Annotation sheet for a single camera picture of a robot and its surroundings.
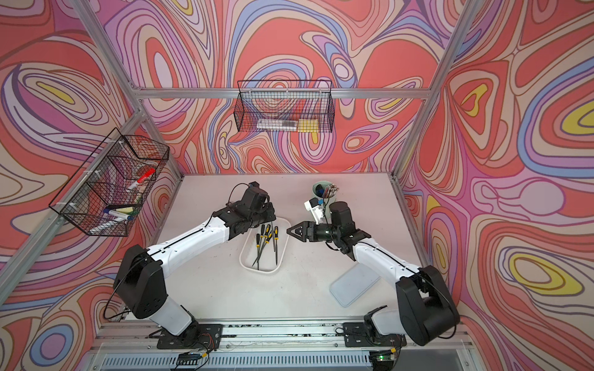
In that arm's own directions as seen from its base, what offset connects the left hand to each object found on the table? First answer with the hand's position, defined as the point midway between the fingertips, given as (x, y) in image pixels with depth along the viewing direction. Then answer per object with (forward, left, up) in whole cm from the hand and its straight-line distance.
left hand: (277, 209), depth 85 cm
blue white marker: (-11, +47, +12) cm, 50 cm away
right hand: (-11, -6, -1) cm, 13 cm away
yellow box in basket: (+29, -12, +18) cm, 36 cm away
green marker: (-8, +47, +10) cm, 48 cm away
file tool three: (-2, +6, -16) cm, 17 cm away
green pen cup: (+15, -19, -2) cm, 25 cm away
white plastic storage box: (-9, +12, -16) cm, 22 cm away
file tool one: (-7, +1, -10) cm, 12 cm away
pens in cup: (+9, -19, 0) cm, 21 cm away
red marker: (+3, +41, +16) cm, 44 cm away
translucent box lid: (-23, -28, -15) cm, 39 cm away
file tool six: (-5, +6, -17) cm, 18 cm away
